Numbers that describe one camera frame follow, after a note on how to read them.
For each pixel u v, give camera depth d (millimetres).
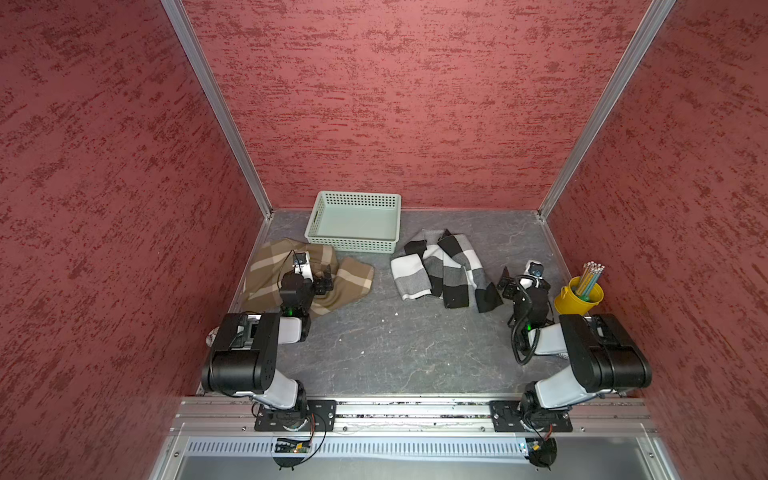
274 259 1055
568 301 874
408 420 744
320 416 740
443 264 1033
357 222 1185
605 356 457
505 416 739
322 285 834
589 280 849
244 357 448
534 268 769
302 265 793
